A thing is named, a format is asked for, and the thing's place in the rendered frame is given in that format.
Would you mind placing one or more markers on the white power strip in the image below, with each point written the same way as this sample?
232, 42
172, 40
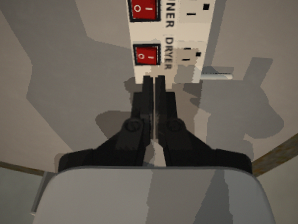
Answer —
169, 37

